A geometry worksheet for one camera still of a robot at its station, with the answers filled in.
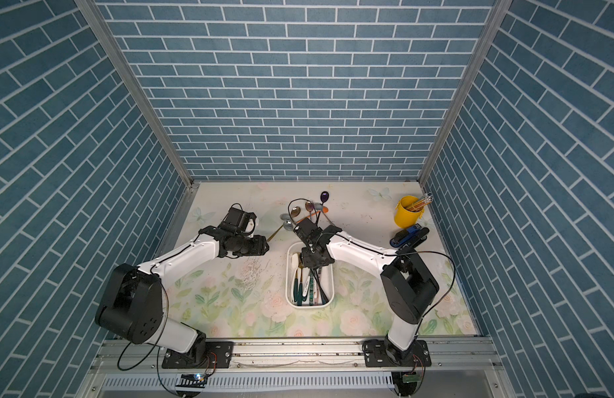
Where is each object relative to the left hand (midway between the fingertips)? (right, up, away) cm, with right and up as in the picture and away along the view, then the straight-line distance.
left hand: (268, 248), depth 89 cm
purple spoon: (+21, +19, +26) cm, 39 cm away
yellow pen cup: (+54, +10, +13) cm, 56 cm away
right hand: (+16, -5, -1) cm, 17 cm away
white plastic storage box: (+15, -13, -4) cm, 20 cm away
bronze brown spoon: (+5, +7, +14) cm, 16 cm away
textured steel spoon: (+3, +10, +19) cm, 22 cm away
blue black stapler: (+56, +2, +11) cm, 57 cm away
